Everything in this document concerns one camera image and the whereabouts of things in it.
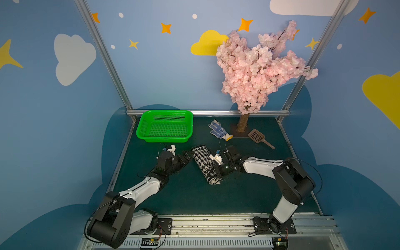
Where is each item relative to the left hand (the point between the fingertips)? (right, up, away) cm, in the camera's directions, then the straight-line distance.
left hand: (191, 154), depth 86 cm
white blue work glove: (+18, +14, +27) cm, 35 cm away
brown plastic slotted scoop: (+47, +9, +25) cm, 54 cm away
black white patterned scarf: (+8, -5, +2) cm, 10 cm away
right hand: (+11, -11, +2) cm, 16 cm away
